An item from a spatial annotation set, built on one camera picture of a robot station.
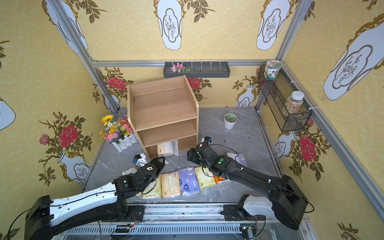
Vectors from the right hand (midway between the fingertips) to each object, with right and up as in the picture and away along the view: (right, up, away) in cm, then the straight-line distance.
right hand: (193, 152), depth 83 cm
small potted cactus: (+25, +18, +20) cm, 37 cm away
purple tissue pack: (-2, -15, -5) cm, 16 cm away
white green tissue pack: (-33, -10, -2) cm, 35 cm away
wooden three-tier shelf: (-15, +21, -7) cm, 27 cm away
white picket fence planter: (-42, +4, +12) cm, 44 cm away
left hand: (-17, -3, -3) cm, 18 cm away
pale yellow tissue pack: (-18, -14, -16) cm, 27 cm away
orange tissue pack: (+13, -13, -4) cm, 19 cm away
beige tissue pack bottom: (-15, +1, +7) cm, 17 cm away
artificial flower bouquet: (-45, +12, +5) cm, 47 cm away
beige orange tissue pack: (-12, -16, -5) cm, 20 cm away
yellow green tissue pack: (+7, -13, -2) cm, 15 cm away
